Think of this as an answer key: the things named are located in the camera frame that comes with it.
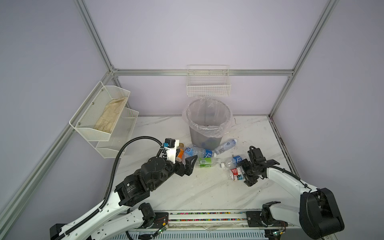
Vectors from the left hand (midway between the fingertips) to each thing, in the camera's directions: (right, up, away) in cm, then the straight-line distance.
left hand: (187, 154), depth 63 cm
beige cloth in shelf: (-42, +16, +14) cm, 47 cm away
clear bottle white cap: (+24, -1, +39) cm, 46 cm away
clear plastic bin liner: (+12, +19, +39) cm, 45 cm away
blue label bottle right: (+27, -11, +32) cm, 43 cm away
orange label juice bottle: (-6, -4, +30) cm, 31 cm away
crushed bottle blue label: (+2, -3, +34) cm, 34 cm away
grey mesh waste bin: (+10, +2, +36) cm, 37 cm away
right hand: (+28, -14, +24) cm, 40 cm away
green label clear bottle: (+11, -9, +26) cm, 30 cm away
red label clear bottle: (+26, -15, +22) cm, 37 cm away
